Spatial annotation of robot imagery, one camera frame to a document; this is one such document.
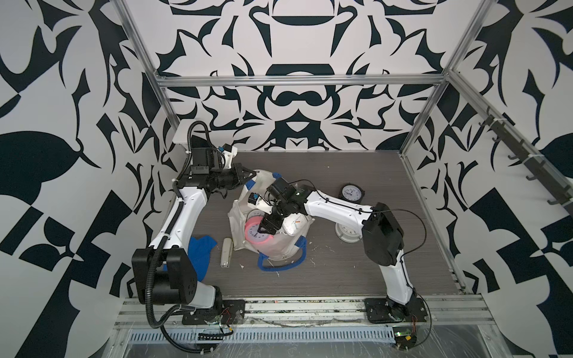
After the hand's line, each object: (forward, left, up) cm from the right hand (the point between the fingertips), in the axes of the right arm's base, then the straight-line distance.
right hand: (262, 217), depth 85 cm
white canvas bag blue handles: (-12, -10, 0) cm, 16 cm away
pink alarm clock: (-1, +4, -1) cm, 4 cm away
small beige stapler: (-11, +14, -7) cm, 19 cm away
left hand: (+10, +2, +16) cm, 19 cm away
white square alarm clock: (-3, -11, 0) cm, 12 cm away
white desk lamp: (+39, +39, +8) cm, 56 cm away
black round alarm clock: (+16, -39, -8) cm, 43 cm away
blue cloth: (-10, +24, -8) cm, 27 cm away
